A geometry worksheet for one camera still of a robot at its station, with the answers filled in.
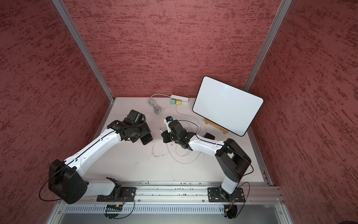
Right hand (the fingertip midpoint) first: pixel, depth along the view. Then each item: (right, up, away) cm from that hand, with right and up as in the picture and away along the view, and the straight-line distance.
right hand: (162, 136), depth 86 cm
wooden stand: (+31, +8, +15) cm, 36 cm away
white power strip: (+14, +26, +31) cm, 43 cm away
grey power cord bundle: (-9, +18, +25) cm, 32 cm away
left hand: (-10, +2, -4) cm, 11 cm away
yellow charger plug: (+9, +24, +31) cm, 40 cm away
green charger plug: (+4, +25, +30) cm, 40 cm away
